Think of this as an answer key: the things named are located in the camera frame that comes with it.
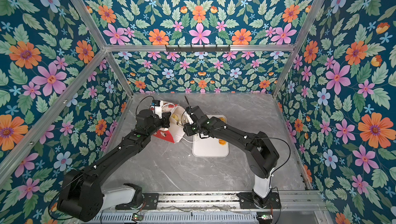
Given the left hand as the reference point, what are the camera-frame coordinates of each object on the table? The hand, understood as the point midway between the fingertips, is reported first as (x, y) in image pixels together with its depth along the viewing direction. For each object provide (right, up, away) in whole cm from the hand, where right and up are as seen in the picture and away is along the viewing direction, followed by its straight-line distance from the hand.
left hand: (172, 109), depth 81 cm
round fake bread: (-3, -5, +19) cm, 20 cm away
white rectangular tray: (+20, -23, +9) cm, 32 cm away
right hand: (+7, -10, +5) cm, 13 cm away
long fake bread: (+27, -20, +12) cm, 36 cm away
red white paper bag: (-1, -14, +13) cm, 19 cm away
